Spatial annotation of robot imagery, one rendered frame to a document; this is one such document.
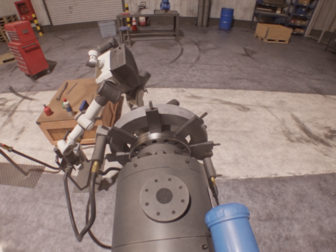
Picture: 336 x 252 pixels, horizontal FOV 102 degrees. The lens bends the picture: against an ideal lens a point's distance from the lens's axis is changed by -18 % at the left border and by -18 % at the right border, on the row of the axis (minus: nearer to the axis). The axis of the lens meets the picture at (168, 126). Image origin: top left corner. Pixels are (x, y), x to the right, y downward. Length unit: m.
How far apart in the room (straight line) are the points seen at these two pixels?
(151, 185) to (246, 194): 1.32
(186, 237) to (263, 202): 1.33
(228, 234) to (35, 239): 1.75
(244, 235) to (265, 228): 1.24
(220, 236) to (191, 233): 0.16
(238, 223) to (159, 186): 0.35
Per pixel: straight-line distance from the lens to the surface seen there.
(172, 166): 0.85
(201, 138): 1.23
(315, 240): 2.11
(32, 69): 4.73
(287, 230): 1.97
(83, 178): 2.03
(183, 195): 0.74
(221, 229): 0.63
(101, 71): 1.26
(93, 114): 1.22
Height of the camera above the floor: 1.60
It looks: 44 degrees down
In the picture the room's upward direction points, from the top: straight up
